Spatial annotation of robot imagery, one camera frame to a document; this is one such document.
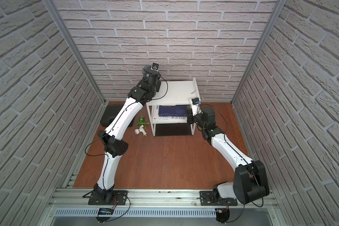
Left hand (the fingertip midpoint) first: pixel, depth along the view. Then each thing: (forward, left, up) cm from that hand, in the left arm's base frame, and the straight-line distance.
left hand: (146, 74), depth 82 cm
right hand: (-16, -26, -12) cm, 33 cm away
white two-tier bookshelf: (-13, -16, -3) cm, 21 cm away
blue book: (-13, -19, -18) cm, 29 cm away
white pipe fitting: (-16, +6, -36) cm, 40 cm away
